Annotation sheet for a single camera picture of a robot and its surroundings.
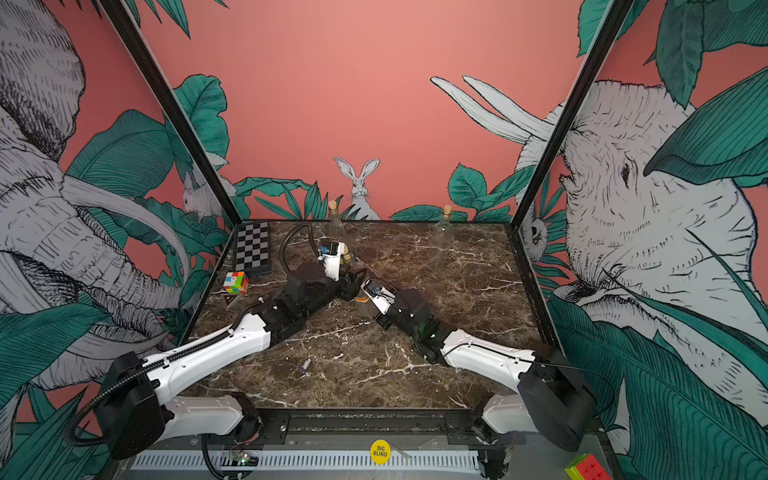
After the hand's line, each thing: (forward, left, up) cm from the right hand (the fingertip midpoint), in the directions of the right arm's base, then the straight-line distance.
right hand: (371, 289), depth 80 cm
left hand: (+3, +2, +7) cm, 8 cm away
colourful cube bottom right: (-38, -50, -15) cm, 64 cm away
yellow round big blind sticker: (-35, -3, -18) cm, 40 cm away
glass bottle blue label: (+34, -26, -19) cm, 47 cm away
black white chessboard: (+26, +46, -13) cm, 54 cm away
